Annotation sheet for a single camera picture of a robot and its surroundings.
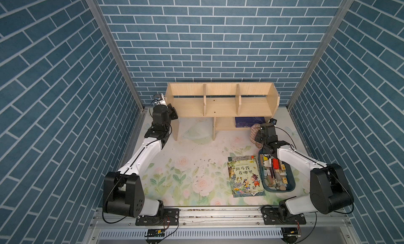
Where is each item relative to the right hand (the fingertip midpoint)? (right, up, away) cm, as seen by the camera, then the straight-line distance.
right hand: (262, 133), depth 92 cm
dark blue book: (-8, +7, +2) cm, 11 cm away
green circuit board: (-56, -45, -20) cm, 74 cm away
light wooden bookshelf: (-18, +16, -3) cm, 24 cm away
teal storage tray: (+5, -23, -8) cm, 24 cm away
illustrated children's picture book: (-11, -24, -7) cm, 27 cm away
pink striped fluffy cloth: (-5, +3, -3) cm, 7 cm away
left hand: (-50, +17, -10) cm, 54 cm away
